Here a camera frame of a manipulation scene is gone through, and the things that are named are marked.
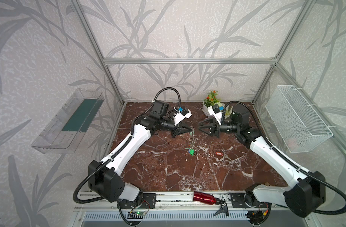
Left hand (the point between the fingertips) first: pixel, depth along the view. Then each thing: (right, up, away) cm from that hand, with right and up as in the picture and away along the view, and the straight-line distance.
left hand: (191, 126), depth 69 cm
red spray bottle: (+8, -38, +3) cm, 39 cm away
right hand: (+4, +2, -1) cm, 5 cm away
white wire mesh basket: (+48, -1, -7) cm, 48 cm away
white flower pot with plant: (+15, +15, +31) cm, 37 cm away
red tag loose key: (+20, -20, +22) cm, 36 cm away
